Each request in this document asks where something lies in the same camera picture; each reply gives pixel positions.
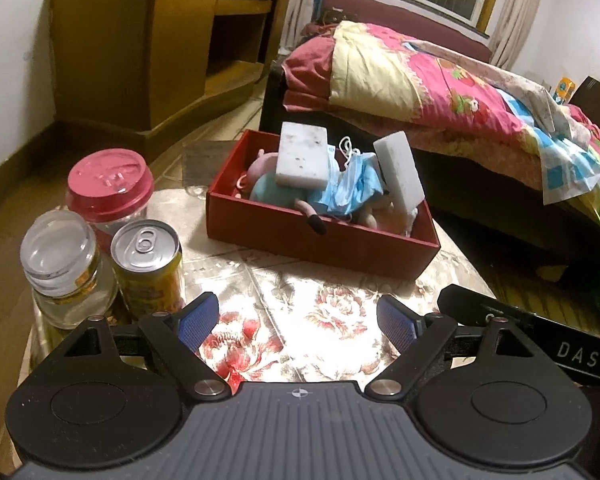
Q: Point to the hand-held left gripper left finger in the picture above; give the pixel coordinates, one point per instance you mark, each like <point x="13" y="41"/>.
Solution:
<point x="197" y="320"/>

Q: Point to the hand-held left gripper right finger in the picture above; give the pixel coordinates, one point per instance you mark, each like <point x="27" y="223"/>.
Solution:
<point x="400" y="322"/>

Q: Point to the beige plush toy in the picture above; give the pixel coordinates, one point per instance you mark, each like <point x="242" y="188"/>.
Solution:
<point x="380" y="220"/>

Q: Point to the red cardboard box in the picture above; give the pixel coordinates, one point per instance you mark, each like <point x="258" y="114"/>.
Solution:
<point x="305" y="240"/>

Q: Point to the blue face mask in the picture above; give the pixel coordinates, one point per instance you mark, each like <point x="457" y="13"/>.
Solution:
<point x="360" y="170"/>
<point x="340" y="202"/>

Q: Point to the pink pig plush toy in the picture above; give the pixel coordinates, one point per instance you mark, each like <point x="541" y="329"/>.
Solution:
<point x="270" y="192"/>

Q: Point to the speckled white sponge block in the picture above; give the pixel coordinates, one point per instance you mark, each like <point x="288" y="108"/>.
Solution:
<point x="300" y="155"/>

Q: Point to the yellow drink can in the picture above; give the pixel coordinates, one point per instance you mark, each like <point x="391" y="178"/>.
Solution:
<point x="147" y="280"/>

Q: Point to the small yellowish object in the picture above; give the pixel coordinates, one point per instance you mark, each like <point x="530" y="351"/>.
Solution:
<point x="550" y="272"/>

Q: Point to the bed with colourful quilt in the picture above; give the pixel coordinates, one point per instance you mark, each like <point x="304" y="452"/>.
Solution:
<point x="480" y="210"/>

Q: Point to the clear glass jar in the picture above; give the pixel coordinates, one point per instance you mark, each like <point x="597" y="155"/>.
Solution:
<point x="60" y="250"/>

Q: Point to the clear plastic container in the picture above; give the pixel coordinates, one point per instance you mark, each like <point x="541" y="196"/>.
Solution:
<point x="205" y="165"/>

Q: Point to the pink-lid plastic jar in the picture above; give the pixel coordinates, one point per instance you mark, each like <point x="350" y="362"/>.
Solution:
<point x="107" y="180"/>

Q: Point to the blue patterned white sheet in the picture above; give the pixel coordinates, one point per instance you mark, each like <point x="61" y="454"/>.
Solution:
<point x="565" y="165"/>

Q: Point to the bed with floral quilt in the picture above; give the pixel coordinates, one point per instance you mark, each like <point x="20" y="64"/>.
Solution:
<point x="405" y="85"/>

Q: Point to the orange yellow box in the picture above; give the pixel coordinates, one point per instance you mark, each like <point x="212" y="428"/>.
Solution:
<point x="565" y="91"/>

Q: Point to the wooden desk cabinet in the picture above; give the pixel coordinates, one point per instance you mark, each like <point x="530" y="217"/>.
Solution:
<point x="130" y="50"/>

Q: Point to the maroon sofa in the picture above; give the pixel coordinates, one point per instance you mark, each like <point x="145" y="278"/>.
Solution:
<point x="380" y="15"/>

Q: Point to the beige curtain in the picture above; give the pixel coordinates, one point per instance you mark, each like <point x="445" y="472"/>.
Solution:
<point x="300" y="0"/>
<point x="520" y="10"/>

